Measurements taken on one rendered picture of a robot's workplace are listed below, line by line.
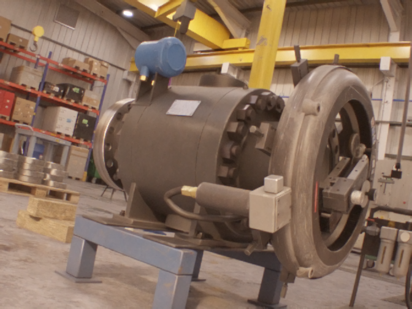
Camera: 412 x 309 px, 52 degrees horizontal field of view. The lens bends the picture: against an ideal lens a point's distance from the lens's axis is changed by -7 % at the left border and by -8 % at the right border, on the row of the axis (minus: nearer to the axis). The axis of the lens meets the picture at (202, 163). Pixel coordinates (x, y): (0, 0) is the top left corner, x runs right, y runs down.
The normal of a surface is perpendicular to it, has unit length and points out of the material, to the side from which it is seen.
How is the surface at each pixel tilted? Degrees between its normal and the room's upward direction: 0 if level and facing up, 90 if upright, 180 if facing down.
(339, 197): 128
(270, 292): 90
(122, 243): 90
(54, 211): 90
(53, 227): 90
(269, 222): 112
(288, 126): 80
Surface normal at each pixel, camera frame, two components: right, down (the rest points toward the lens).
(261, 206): -0.62, 0.20
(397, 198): -0.78, -0.21
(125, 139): -0.59, -0.14
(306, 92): -0.39, -0.65
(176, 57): 0.78, 0.12
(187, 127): -0.53, -0.39
